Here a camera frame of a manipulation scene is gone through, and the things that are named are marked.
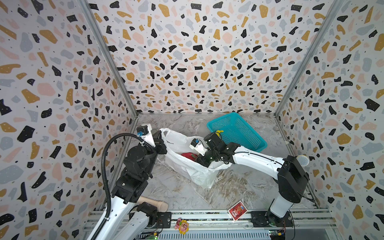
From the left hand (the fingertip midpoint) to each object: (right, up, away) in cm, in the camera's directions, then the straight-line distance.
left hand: (159, 129), depth 63 cm
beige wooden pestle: (-2, -38, +11) cm, 40 cm away
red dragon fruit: (+11, -16, +24) cm, 31 cm away
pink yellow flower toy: (+9, -45, +7) cm, 47 cm away
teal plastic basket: (+44, -1, +47) cm, 64 cm away
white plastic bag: (+13, -22, +13) cm, 29 cm away
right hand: (+13, -16, +16) cm, 26 cm away
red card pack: (+36, -42, +13) cm, 57 cm away
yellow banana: (+31, -2, +46) cm, 55 cm away
